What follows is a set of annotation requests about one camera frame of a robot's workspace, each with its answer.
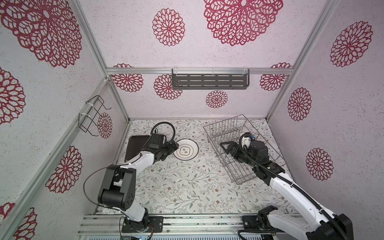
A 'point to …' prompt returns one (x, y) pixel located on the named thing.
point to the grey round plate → (188, 149)
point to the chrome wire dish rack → (231, 130)
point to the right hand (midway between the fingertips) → (224, 145)
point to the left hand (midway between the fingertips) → (174, 150)
